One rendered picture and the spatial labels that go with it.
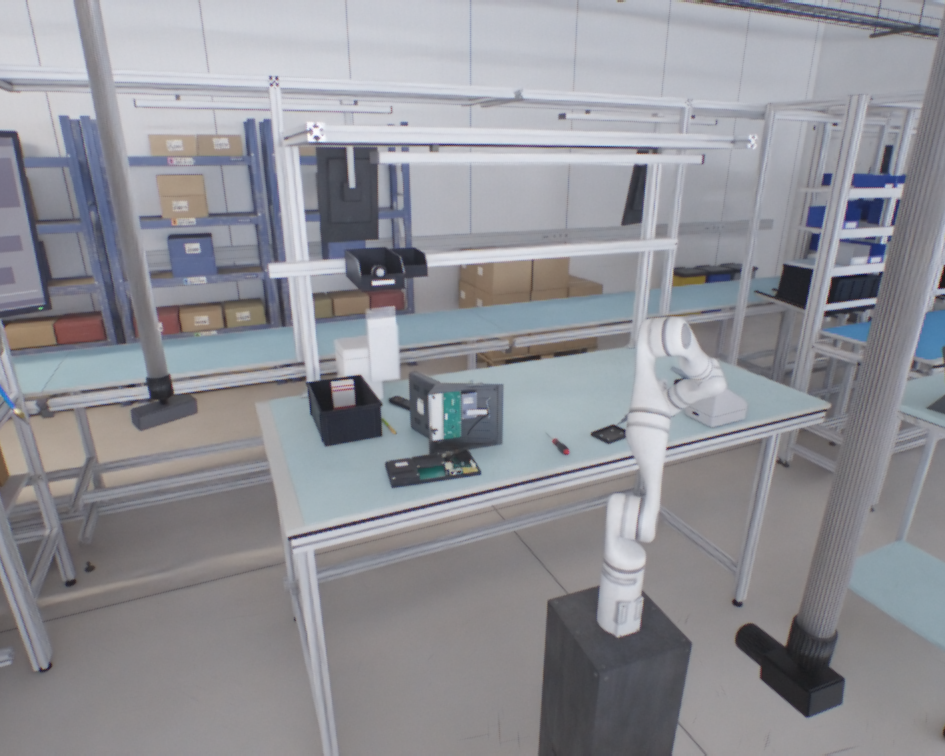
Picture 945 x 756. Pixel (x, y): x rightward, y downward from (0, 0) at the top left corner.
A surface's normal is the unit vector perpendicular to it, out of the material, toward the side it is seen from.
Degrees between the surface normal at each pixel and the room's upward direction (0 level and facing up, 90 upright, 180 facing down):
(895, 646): 0
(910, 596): 0
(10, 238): 101
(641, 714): 90
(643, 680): 90
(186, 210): 90
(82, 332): 90
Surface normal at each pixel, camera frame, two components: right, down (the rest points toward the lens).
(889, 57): -0.91, 0.15
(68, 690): 0.00, -0.94
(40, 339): 0.40, 0.32
